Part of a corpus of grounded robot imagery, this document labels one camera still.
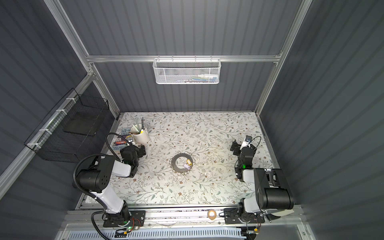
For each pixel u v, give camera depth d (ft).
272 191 1.45
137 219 2.40
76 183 1.52
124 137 3.43
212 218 2.43
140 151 2.99
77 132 2.42
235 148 2.69
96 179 1.56
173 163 3.06
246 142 2.56
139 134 3.14
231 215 2.42
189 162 3.07
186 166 2.99
